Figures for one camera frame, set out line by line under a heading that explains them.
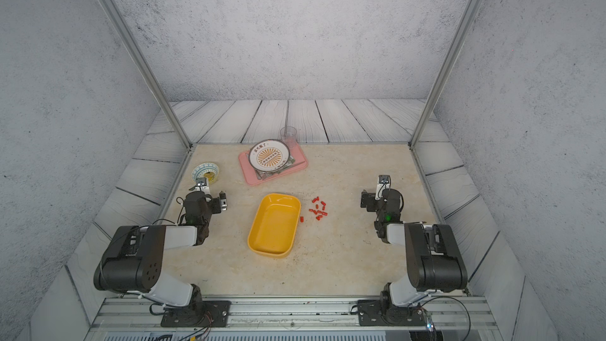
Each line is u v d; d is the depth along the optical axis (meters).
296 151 1.19
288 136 1.22
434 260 0.46
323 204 0.99
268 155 1.15
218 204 0.85
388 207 0.72
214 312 0.75
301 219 0.93
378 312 0.72
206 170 1.08
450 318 0.74
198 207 0.73
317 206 0.99
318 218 0.96
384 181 0.81
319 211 0.96
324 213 0.96
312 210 0.97
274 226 0.93
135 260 0.46
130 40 0.85
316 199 1.01
